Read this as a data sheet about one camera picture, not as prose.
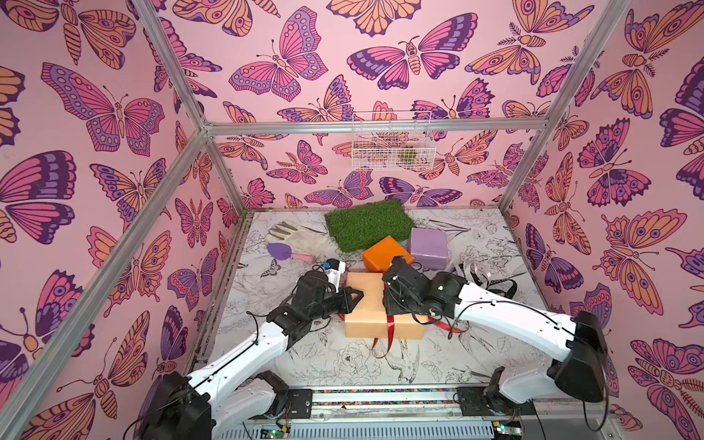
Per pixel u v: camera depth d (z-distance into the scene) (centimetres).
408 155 94
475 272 98
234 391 46
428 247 107
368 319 77
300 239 111
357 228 110
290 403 73
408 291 56
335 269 72
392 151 106
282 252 107
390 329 75
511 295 93
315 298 62
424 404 75
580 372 39
